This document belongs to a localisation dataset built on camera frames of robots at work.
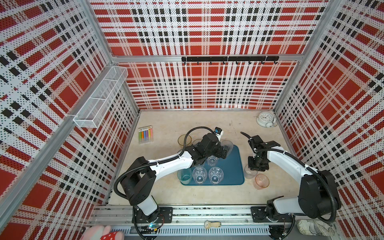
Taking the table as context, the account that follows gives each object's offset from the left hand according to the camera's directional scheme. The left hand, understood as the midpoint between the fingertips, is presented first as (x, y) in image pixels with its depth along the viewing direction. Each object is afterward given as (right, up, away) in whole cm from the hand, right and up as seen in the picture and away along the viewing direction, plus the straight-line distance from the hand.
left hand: (224, 145), depth 83 cm
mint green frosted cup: (-23, -18, +3) cm, 29 cm away
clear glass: (-6, -11, +9) cm, 16 cm away
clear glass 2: (-4, -18, +3) cm, 19 cm away
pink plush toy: (-58, -36, -18) cm, 71 cm away
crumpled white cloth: (+38, -36, -15) cm, 55 cm away
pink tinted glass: (+21, -21, +1) cm, 30 cm away
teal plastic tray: (+6, -15, +7) cm, 17 cm away
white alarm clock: (+37, +15, +28) cm, 49 cm away
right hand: (+19, -13, +1) cm, 23 cm away
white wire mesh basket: (-83, +18, +11) cm, 86 cm away
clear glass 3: (+16, -17, +4) cm, 24 cm away
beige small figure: (-10, -36, -13) cm, 40 cm away
